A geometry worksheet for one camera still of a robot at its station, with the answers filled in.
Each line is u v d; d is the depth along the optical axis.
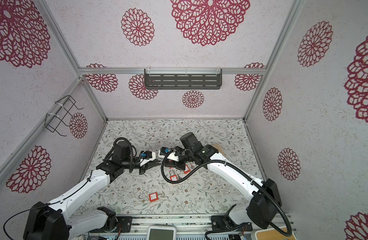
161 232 0.68
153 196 0.81
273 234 0.67
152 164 0.70
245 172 0.45
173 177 0.89
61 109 0.78
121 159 0.62
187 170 0.92
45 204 0.42
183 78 0.94
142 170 0.67
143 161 0.70
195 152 0.58
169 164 0.65
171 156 0.63
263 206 0.39
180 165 0.65
